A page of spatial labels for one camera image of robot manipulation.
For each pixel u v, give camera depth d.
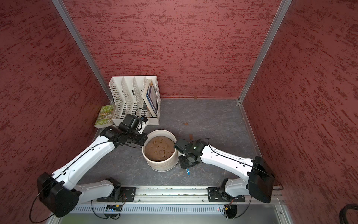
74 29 0.79
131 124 0.60
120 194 0.71
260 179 0.40
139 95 1.10
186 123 1.06
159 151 0.78
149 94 0.91
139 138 0.69
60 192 0.37
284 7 0.71
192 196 0.76
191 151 0.54
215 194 0.74
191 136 0.98
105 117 1.03
